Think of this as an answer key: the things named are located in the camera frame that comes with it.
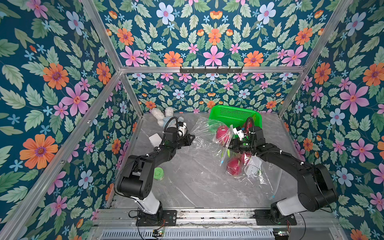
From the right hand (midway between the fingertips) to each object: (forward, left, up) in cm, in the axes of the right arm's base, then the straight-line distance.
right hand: (227, 142), depth 82 cm
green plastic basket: (+35, -9, -13) cm, 38 cm away
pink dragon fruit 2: (-8, -6, -9) cm, 13 cm away
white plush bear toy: (+25, +44, -6) cm, 51 cm away
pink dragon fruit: (+2, +3, +5) cm, 6 cm away
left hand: (+7, +18, -3) cm, 20 cm away
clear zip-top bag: (+5, +9, -3) cm, 11 cm away
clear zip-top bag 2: (-13, -21, -14) cm, 28 cm away
